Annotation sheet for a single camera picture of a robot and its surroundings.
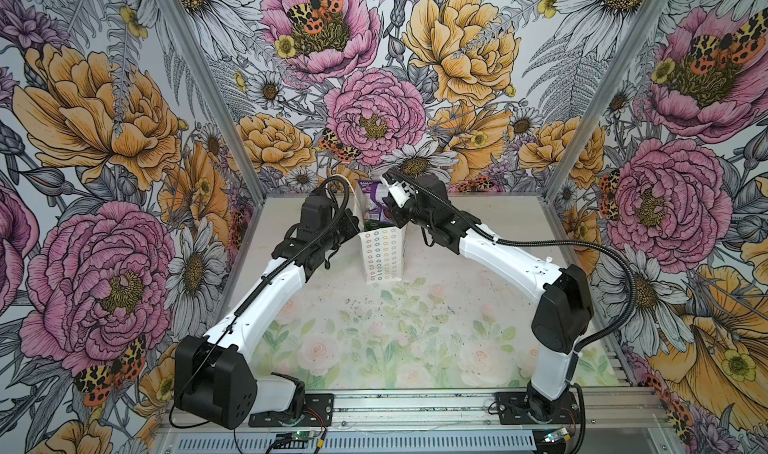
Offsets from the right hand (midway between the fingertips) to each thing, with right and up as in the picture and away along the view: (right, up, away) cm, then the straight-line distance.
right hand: (389, 203), depth 82 cm
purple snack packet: (-4, -1, +5) cm, 7 cm away
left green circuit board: (-20, -55, -11) cm, 59 cm away
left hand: (-8, -6, -1) cm, 10 cm away
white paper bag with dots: (-2, -12, +1) cm, 12 cm away
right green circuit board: (+39, -56, -11) cm, 69 cm away
